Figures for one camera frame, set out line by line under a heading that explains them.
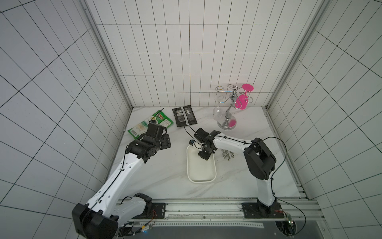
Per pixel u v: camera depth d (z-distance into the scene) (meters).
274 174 0.54
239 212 0.73
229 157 0.90
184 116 1.11
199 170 0.86
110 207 0.38
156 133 0.57
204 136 0.74
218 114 0.98
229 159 0.90
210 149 0.79
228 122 1.11
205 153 0.81
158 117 1.14
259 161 0.51
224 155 0.92
